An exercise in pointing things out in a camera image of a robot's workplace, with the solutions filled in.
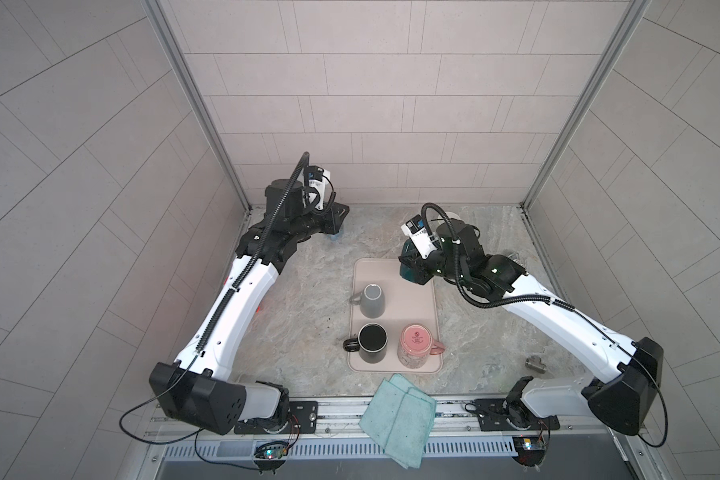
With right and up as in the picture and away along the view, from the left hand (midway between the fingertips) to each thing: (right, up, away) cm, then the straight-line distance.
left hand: (352, 204), depth 69 cm
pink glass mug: (+15, -35, +3) cm, 38 cm away
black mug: (+4, -35, +5) cm, 35 cm away
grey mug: (+4, -26, +13) cm, 30 cm away
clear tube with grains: (+52, -15, +28) cm, 61 cm away
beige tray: (+15, -28, +20) cm, 38 cm away
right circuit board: (+42, -57, -1) cm, 70 cm away
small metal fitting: (+48, -41, +9) cm, 64 cm away
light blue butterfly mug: (-9, -9, +34) cm, 36 cm away
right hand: (+12, -13, +3) cm, 18 cm away
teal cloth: (+11, -51, +1) cm, 52 cm away
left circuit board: (-17, -56, -5) cm, 58 cm away
